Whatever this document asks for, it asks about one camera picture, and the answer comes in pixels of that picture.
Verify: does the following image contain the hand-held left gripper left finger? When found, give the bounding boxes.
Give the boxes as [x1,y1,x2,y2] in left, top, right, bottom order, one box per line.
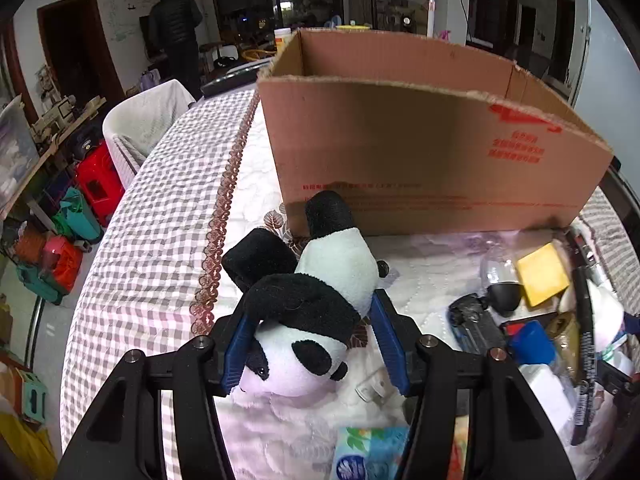
[55,297,261,480]

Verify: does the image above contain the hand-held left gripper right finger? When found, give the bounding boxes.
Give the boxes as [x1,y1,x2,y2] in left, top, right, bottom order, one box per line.
[370,289,578,480]

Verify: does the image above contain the panda plush toy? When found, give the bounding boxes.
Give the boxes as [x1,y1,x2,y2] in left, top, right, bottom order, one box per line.
[221,190,390,400]

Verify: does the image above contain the cardboard box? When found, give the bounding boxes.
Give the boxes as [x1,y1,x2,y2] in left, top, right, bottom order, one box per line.
[256,28,615,237]

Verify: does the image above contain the white plastic clip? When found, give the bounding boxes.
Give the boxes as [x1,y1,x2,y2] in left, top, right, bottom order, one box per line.
[356,374,388,402]

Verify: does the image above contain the dark toy car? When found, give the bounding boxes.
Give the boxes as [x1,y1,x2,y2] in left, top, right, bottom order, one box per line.
[448,294,508,356]

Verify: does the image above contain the blue tissue packet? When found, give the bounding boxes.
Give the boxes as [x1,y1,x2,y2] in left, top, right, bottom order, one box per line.
[332,426,411,480]

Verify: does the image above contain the white bottle blue cap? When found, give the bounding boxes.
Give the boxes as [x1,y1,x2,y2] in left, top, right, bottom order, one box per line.
[509,320,576,436]

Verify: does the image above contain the yellow sponge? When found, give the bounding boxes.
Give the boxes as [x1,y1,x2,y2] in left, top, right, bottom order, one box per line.
[516,242,571,308]

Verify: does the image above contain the black marker pen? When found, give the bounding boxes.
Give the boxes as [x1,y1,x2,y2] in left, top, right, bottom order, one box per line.
[570,265,598,447]

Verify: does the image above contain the teal bag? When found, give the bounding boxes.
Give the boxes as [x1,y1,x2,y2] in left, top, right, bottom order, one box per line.
[52,187,103,246]

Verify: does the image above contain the red plastic stool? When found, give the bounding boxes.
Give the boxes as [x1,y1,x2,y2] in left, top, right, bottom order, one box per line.
[75,142,125,226]

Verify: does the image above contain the white chair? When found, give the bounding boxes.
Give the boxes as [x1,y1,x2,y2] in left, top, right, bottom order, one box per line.
[102,79,197,188]

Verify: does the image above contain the dark wooden door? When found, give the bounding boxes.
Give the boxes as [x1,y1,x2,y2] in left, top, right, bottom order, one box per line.
[37,0,126,106]

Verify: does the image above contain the white lamp pole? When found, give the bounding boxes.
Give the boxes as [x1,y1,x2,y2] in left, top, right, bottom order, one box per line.
[425,0,443,41]

